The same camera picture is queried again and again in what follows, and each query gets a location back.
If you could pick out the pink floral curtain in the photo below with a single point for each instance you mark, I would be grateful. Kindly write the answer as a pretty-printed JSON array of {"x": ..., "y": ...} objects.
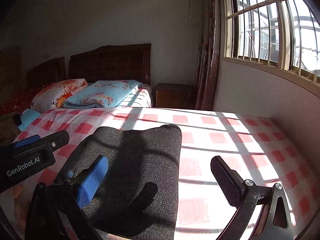
[{"x": 207, "y": 55}]

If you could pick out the light blue cloth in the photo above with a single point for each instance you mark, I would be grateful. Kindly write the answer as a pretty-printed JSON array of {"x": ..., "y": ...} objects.
[{"x": 31, "y": 118}]

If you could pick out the cardboard box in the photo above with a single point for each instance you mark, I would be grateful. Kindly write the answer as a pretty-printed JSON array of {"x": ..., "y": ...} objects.
[{"x": 10, "y": 72}]

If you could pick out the small wooden headboard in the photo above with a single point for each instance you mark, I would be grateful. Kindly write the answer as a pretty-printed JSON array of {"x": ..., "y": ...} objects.
[{"x": 46, "y": 72}]

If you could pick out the blue floral quilt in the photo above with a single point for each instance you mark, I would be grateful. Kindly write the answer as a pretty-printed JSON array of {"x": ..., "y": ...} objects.
[{"x": 100, "y": 95}]

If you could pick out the white striped bed sheet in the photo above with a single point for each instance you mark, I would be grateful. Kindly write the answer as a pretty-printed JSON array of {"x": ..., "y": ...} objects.
[{"x": 141, "y": 97}]

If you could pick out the pink floral quilt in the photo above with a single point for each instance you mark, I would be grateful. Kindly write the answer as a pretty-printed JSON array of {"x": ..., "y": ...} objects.
[{"x": 52, "y": 92}]

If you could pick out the grey striped knit sweater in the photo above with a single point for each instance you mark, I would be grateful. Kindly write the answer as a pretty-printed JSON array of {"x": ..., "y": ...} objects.
[{"x": 140, "y": 160}]

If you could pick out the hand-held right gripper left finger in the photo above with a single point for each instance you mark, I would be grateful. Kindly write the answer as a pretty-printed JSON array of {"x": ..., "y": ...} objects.
[{"x": 91, "y": 182}]

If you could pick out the dark olive cloth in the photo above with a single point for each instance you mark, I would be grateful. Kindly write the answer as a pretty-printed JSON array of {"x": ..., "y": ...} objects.
[{"x": 8, "y": 130}]

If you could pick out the wooden nightstand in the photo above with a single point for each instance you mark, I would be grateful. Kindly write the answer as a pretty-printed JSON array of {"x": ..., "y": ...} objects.
[{"x": 173, "y": 96}]

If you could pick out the pink checkered bed sheet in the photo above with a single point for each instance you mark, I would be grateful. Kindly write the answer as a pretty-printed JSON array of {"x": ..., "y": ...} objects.
[{"x": 225, "y": 135}]

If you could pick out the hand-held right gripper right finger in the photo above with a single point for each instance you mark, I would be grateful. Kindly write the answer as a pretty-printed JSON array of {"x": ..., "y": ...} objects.
[{"x": 225, "y": 177}]

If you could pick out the large wooden headboard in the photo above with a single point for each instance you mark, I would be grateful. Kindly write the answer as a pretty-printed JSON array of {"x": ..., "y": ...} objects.
[{"x": 110, "y": 62}]

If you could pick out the red patterned cloth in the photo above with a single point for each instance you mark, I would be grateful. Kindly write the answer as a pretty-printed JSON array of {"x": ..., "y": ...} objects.
[{"x": 17, "y": 100}]

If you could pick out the barred window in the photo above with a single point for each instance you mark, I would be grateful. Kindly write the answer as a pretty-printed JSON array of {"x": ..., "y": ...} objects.
[{"x": 262, "y": 25}]

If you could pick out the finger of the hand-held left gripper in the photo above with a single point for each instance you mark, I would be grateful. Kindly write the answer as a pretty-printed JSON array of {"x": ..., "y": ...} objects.
[
  {"x": 60, "y": 138},
  {"x": 26, "y": 141}
]

